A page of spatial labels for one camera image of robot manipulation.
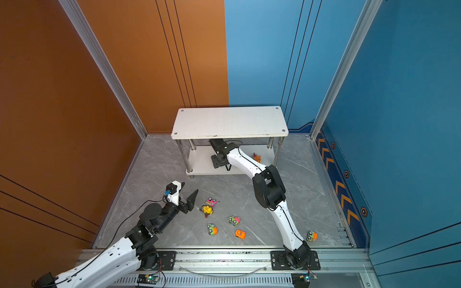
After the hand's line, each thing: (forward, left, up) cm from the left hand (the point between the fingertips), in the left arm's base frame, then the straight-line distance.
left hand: (190, 186), depth 76 cm
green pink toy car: (-9, -19, -16) cm, 26 cm away
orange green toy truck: (-16, -53, -15) cm, 57 cm away
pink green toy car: (-1, -8, -15) cm, 17 cm away
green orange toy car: (-13, -9, -15) cm, 22 cm away
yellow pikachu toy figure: (-5, -6, -14) cm, 16 cm away
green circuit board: (-31, +15, -20) cm, 40 cm away
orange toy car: (-15, -22, -16) cm, 31 cm away
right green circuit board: (-31, -46, -18) cm, 58 cm away
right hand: (+22, -9, -12) cm, 27 cm away
